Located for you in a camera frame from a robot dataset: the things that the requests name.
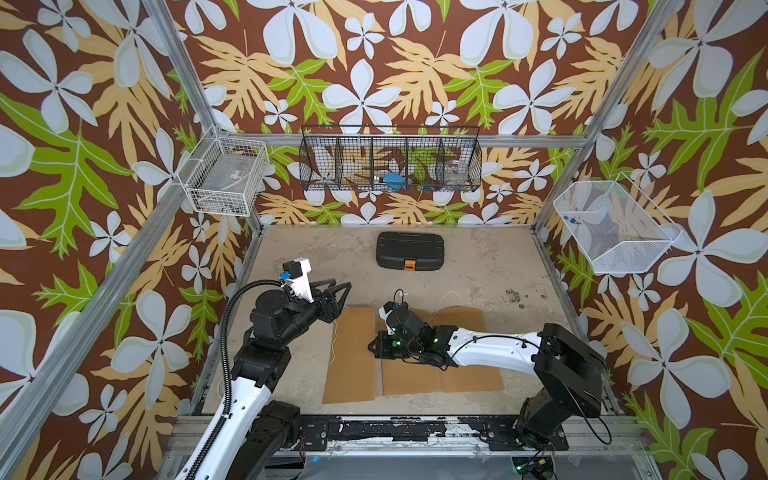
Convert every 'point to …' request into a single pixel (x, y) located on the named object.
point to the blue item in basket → (394, 181)
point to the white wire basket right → (615, 226)
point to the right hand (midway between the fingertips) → (363, 348)
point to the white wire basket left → (225, 173)
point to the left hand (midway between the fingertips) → (343, 281)
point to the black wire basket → (385, 157)
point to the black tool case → (410, 251)
